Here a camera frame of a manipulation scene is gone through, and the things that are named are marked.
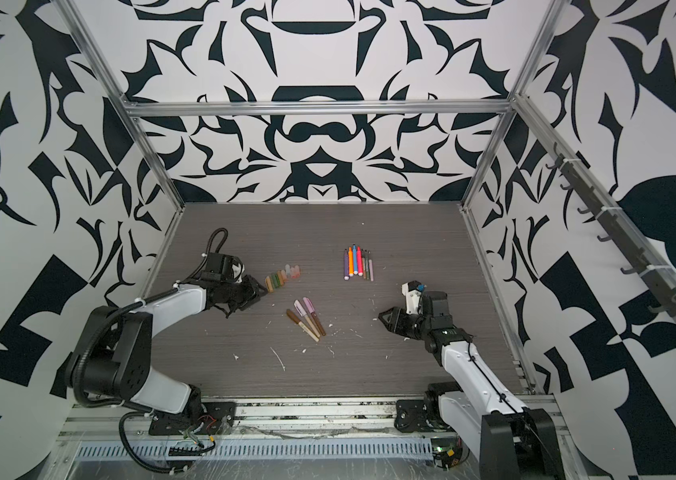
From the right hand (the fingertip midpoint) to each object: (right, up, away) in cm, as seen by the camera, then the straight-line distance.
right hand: (386, 314), depth 85 cm
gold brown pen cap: (-32, +8, +14) cm, 36 cm away
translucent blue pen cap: (-30, +11, +15) cm, 36 cm away
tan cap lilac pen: (-2, +10, +17) cm, 20 cm away
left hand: (-35, +7, +7) cm, 37 cm away
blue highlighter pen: (-8, +18, +20) cm, 28 cm away
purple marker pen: (-11, +9, +14) cm, 20 cm away
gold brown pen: (-5, +12, +17) cm, 22 cm away
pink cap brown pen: (-22, -1, +7) cm, 23 cm away
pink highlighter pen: (-6, +13, +18) cm, 23 cm away
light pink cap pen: (-24, -1, +7) cm, 25 cm away
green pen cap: (-34, +7, +14) cm, 38 cm away
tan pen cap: (-36, +7, +12) cm, 38 cm away
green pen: (-4, +12, +17) cm, 21 cm away
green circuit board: (+12, -29, -14) cm, 34 cm away
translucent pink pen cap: (-31, +9, +14) cm, 36 cm away
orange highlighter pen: (-9, +13, +18) cm, 24 cm away
